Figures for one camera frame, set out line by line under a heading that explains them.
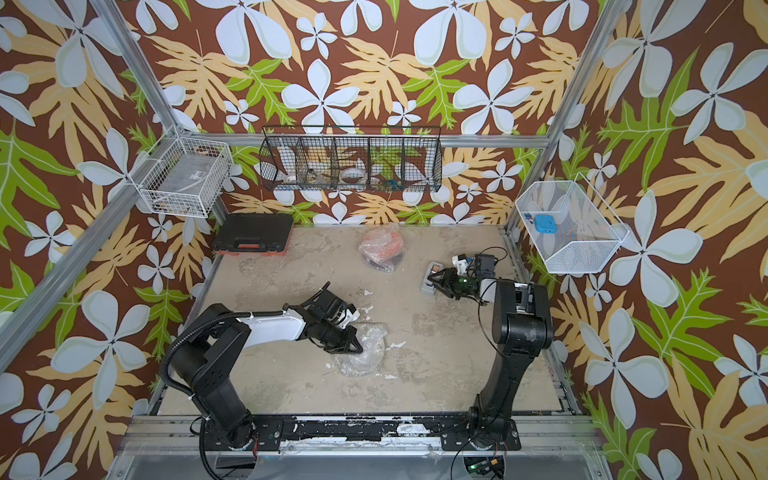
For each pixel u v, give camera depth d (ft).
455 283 2.96
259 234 3.80
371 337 2.90
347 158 3.20
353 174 3.24
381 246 3.42
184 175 2.82
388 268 3.43
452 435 2.41
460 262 3.14
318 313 2.44
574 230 2.68
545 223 2.81
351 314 2.84
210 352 1.54
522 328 1.73
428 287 3.23
